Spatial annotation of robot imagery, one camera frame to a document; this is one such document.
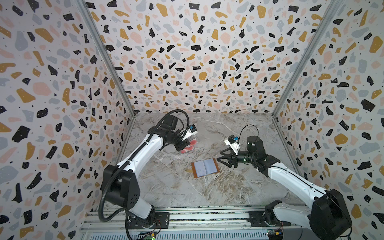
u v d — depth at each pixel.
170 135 0.71
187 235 0.70
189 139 0.83
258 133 1.14
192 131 0.73
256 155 0.64
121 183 0.43
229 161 0.69
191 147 0.93
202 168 0.92
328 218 0.40
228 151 0.76
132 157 0.47
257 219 0.75
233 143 0.69
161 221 0.73
